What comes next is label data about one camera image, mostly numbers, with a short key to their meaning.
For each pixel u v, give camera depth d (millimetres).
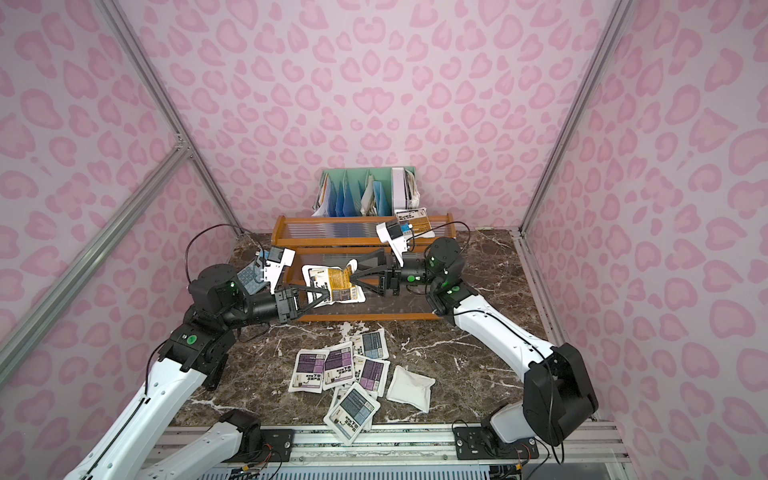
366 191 975
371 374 839
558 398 413
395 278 578
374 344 901
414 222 808
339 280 605
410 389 813
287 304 540
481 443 726
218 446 574
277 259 562
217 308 490
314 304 597
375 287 597
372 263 652
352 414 765
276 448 728
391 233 575
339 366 853
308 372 843
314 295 598
